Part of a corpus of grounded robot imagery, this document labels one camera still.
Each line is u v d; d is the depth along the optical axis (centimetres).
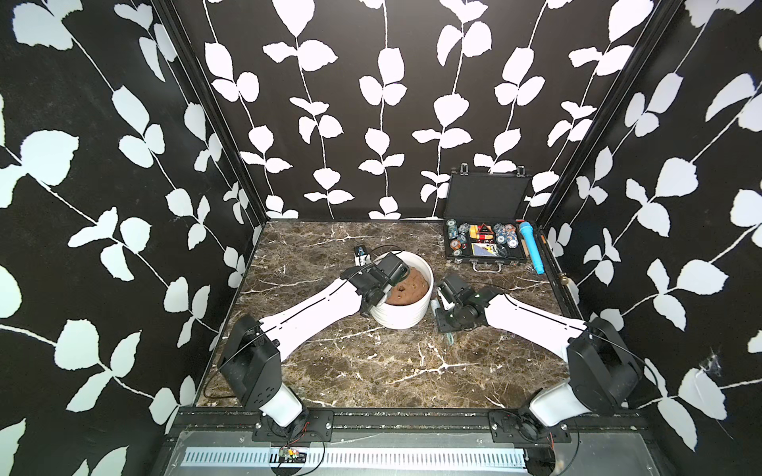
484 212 113
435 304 90
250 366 42
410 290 87
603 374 44
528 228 115
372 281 57
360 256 72
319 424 73
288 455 70
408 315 84
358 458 70
